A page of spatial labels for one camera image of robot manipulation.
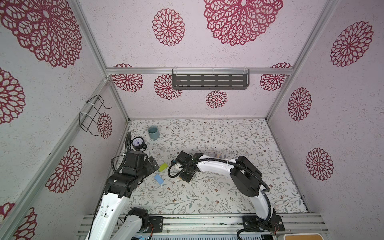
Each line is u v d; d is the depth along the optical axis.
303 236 0.67
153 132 1.05
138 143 1.03
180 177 0.81
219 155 0.93
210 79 0.92
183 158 0.73
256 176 0.55
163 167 0.96
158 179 0.89
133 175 0.51
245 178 0.51
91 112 0.79
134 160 0.52
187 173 0.78
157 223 0.74
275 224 0.73
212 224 0.76
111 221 0.41
